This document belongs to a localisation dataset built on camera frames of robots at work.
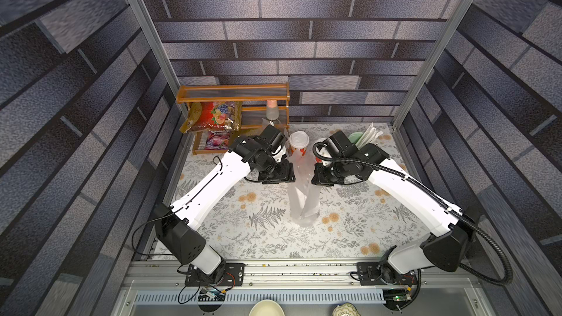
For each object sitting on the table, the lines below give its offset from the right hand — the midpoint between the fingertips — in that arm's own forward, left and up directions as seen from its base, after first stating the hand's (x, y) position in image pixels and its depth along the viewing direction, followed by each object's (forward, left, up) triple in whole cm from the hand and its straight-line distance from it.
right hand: (309, 180), depth 74 cm
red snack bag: (+31, +41, +1) cm, 52 cm away
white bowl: (-35, +14, -20) cm, 42 cm away
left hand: (-1, +7, +2) cm, 7 cm away
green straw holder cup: (+28, -23, -8) cm, 37 cm away
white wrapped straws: (+25, -27, -5) cm, 37 cm away
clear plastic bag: (-7, +2, +1) cm, 7 cm away
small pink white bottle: (+36, +15, 0) cm, 39 cm away
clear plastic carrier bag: (+28, +13, 0) cm, 31 cm away
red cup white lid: (+22, +3, -4) cm, 23 cm away
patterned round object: (-35, -11, -20) cm, 42 cm away
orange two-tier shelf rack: (+52, +34, -2) cm, 62 cm away
